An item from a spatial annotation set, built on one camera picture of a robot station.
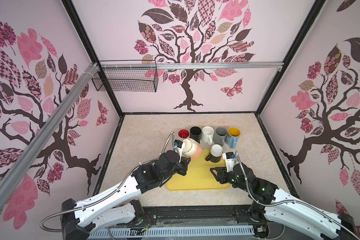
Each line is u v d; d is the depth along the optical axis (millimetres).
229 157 670
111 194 431
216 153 855
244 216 729
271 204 520
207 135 984
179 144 599
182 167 610
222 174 648
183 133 1016
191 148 645
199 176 888
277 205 502
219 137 949
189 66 923
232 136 942
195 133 964
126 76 949
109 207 434
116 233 697
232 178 633
